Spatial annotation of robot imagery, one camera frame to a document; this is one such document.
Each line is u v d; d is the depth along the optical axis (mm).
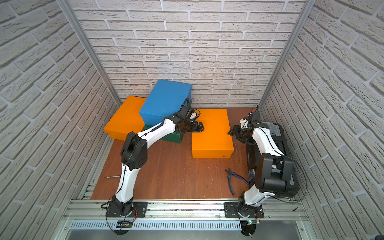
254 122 706
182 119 737
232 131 813
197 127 848
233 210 738
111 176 837
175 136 713
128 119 987
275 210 765
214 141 874
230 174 850
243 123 851
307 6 691
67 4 695
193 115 799
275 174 479
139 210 742
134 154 551
